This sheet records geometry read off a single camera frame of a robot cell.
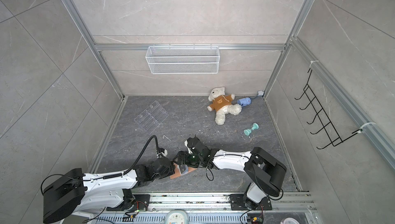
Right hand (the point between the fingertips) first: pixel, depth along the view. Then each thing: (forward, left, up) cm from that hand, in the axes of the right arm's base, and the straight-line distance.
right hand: (177, 161), depth 81 cm
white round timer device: (-24, -1, -3) cm, 24 cm away
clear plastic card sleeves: (-3, -3, -4) cm, 5 cm away
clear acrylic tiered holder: (+30, +21, -1) cm, 36 cm away
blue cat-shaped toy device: (+44, -46, -2) cm, 63 cm away
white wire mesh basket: (+60, -2, +24) cm, 65 cm away
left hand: (0, 0, -4) cm, 4 cm away
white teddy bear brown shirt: (+39, -28, +1) cm, 48 cm away
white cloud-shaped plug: (+57, -62, -7) cm, 85 cm away
